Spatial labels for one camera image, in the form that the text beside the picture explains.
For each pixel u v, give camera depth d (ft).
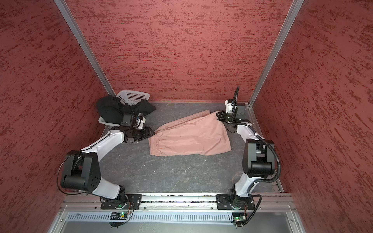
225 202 2.42
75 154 1.47
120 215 2.32
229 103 2.77
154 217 2.54
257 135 1.72
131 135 2.33
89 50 2.89
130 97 3.86
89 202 2.48
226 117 2.71
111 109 3.44
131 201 2.40
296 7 2.34
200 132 3.13
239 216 2.33
